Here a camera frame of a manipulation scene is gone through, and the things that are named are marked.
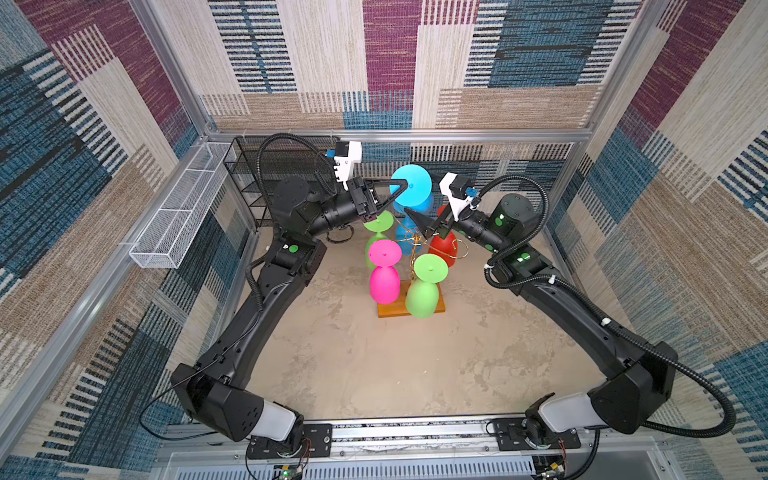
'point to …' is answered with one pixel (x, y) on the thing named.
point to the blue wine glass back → (408, 236)
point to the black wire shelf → (258, 162)
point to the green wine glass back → (383, 223)
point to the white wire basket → (167, 238)
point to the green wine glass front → (422, 295)
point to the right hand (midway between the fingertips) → (420, 193)
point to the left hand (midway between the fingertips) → (409, 184)
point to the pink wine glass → (384, 280)
